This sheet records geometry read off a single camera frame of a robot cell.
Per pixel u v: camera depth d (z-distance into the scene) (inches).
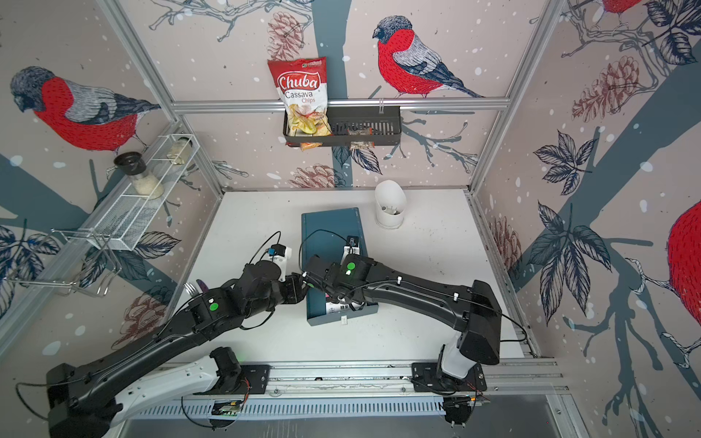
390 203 42.1
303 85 32.1
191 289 35.5
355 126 42.1
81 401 15.4
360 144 35.5
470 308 16.5
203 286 36.4
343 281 19.0
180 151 33.4
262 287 20.8
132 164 26.9
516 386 28.7
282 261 25.9
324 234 22.8
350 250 26.4
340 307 28.6
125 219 28.3
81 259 24.0
